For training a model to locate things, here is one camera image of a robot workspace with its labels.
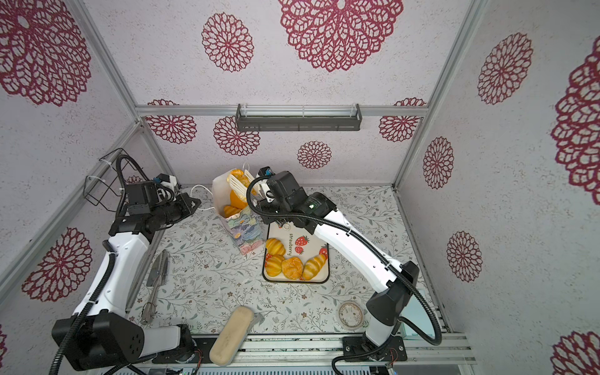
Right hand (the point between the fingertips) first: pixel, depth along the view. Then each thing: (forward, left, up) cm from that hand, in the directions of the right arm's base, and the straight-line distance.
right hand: (261, 201), depth 70 cm
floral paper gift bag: (+2, +8, -20) cm, 22 cm away
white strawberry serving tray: (-9, -19, -34) cm, 40 cm away
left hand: (+3, +22, -6) cm, 23 cm away
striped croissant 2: (+1, -1, -29) cm, 29 cm away
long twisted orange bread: (+17, +16, -19) cm, 30 cm away
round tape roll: (-22, -30, -35) cm, 51 cm away
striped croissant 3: (-7, -2, -29) cm, 30 cm away
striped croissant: (+11, +18, -18) cm, 28 cm away
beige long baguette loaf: (-31, +9, -29) cm, 44 cm away
